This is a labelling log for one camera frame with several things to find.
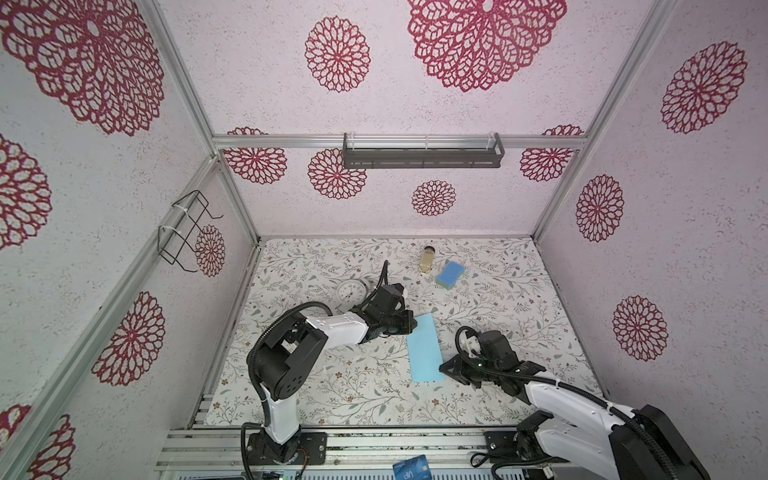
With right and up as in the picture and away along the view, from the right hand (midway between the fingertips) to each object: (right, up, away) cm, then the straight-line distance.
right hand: (442, 362), depth 84 cm
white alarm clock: (-27, +18, +16) cm, 36 cm away
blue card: (-9, -22, -12) cm, 26 cm away
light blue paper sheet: (-4, 0, +6) cm, 7 cm away
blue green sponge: (+8, +24, +25) cm, 36 cm away
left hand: (-7, +8, +8) cm, 13 cm away
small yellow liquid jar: (0, +29, +28) cm, 40 cm away
